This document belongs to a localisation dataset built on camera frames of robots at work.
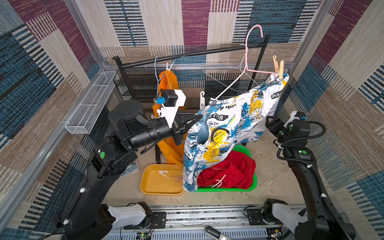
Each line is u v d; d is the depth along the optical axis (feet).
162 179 2.81
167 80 2.51
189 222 2.39
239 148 2.97
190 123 1.43
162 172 2.86
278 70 1.61
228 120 1.55
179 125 1.23
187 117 1.31
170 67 2.56
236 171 2.43
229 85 1.38
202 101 1.32
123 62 1.88
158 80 2.10
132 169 2.87
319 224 1.25
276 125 2.16
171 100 1.10
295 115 2.13
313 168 1.56
